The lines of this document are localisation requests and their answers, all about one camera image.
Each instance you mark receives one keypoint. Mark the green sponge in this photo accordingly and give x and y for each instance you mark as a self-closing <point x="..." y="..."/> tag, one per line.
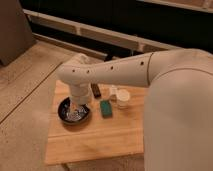
<point x="106" y="109"/>

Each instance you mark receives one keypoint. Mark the white plastic cup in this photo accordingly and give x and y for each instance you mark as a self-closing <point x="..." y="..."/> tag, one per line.
<point x="123" y="97"/>

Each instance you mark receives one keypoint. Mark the dark brown eraser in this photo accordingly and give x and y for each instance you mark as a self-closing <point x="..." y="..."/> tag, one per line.
<point x="96" y="90"/>

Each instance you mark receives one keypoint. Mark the brown cabinet corner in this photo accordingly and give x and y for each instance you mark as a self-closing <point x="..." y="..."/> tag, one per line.
<point x="16" y="36"/>

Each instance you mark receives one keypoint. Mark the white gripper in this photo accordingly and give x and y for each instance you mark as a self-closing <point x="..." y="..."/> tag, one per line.
<point x="80" y="94"/>

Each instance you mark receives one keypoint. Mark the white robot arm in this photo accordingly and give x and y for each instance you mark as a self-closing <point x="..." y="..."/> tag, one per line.
<point x="178" y="109"/>

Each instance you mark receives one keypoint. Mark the clear plastic bottle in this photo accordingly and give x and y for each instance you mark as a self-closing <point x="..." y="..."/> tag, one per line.
<point x="112" y="92"/>

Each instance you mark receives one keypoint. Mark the black frying pan red handle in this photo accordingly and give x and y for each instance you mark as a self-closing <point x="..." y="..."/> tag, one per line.
<point x="70" y="115"/>

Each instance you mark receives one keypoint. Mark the wooden board table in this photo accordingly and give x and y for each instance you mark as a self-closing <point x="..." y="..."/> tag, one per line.
<point x="96" y="137"/>

